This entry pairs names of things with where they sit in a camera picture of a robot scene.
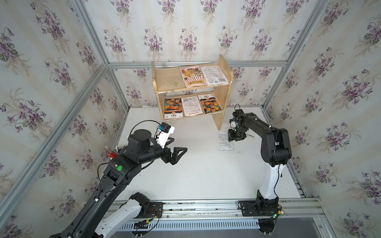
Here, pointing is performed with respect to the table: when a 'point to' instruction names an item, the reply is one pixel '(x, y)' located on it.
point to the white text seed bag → (223, 143)
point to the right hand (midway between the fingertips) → (234, 139)
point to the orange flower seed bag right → (209, 103)
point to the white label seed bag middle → (191, 106)
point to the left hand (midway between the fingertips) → (181, 146)
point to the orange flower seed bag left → (173, 108)
